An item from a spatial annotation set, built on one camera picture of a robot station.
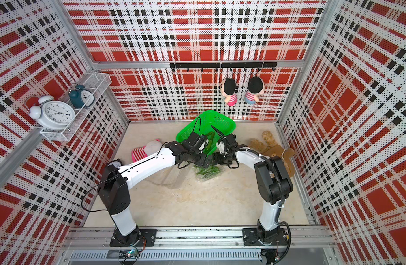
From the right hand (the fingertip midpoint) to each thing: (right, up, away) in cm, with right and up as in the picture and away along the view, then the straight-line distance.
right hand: (217, 160), depth 94 cm
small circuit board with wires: (-38, -37, -24) cm, 58 cm away
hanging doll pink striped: (+6, +43, +1) cm, 43 cm away
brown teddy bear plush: (+31, +8, +5) cm, 32 cm away
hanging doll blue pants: (+22, +43, -1) cm, 48 cm away
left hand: (-7, +3, -9) cm, 11 cm away
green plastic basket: (-4, +23, +25) cm, 35 cm away
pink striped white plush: (-41, +7, +5) cm, 42 cm away
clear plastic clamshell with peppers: (-9, -10, -3) cm, 14 cm away
